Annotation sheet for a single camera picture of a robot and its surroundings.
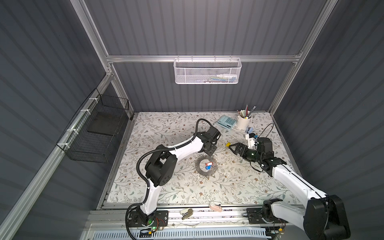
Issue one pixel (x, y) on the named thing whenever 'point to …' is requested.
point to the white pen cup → (243, 122)
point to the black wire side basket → (92, 136)
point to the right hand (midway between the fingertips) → (235, 150)
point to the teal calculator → (227, 122)
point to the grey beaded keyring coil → (214, 167)
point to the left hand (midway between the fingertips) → (210, 148)
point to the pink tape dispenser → (213, 206)
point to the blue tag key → (208, 167)
